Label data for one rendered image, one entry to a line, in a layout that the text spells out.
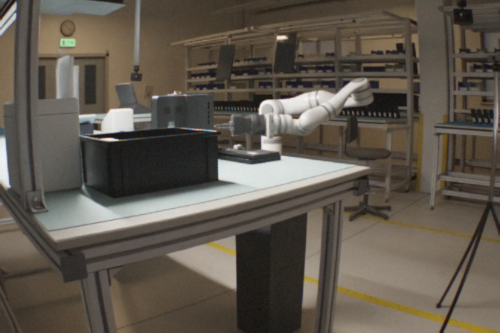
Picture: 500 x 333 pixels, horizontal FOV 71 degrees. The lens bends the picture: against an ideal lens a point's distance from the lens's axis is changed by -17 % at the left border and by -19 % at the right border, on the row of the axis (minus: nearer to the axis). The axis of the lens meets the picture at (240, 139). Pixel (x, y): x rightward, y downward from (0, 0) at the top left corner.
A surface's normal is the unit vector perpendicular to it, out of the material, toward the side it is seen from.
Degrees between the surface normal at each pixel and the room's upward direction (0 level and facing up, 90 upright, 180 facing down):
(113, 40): 90
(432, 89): 90
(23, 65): 90
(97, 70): 90
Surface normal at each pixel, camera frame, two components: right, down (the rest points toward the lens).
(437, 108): -0.74, 0.08
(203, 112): 0.22, 0.10
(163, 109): 0.90, 0.04
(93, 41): 0.68, 0.07
